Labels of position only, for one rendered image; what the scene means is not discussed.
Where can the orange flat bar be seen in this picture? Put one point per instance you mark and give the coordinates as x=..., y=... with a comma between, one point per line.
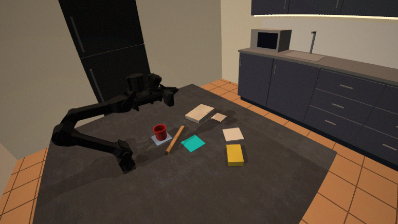
x=175, y=140

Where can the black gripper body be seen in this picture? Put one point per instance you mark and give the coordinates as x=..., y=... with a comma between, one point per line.
x=167, y=95

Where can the yellow rectangular block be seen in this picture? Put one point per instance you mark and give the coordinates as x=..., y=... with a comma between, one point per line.
x=234, y=155

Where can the red cup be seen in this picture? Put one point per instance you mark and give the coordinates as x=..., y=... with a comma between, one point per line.
x=160, y=132

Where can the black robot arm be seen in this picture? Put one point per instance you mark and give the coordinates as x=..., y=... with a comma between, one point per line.
x=64, y=133

